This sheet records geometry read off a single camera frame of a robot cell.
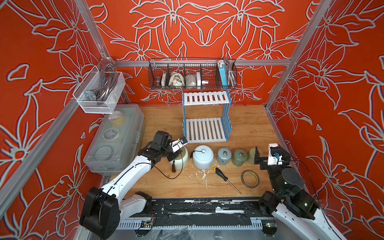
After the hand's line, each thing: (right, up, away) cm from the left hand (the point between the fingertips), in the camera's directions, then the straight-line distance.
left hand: (178, 145), depth 83 cm
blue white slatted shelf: (+19, +17, +31) cm, 41 cm away
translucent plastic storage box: (-34, +4, 0) cm, 34 cm away
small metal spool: (-14, +40, +10) cm, 44 cm away
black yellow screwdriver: (+23, -16, +1) cm, 28 cm away
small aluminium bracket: (+16, +40, +15) cm, 46 cm away
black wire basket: (-4, +47, +14) cm, 49 cm away
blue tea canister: (+26, -6, 0) cm, 27 cm away
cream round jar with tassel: (+2, -9, -1) cm, 9 cm away
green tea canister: (+35, -7, 0) cm, 36 cm away
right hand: (+41, +3, -16) cm, 44 cm away
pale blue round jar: (+14, -6, -2) cm, 15 cm away
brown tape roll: (+37, -21, -3) cm, 43 cm away
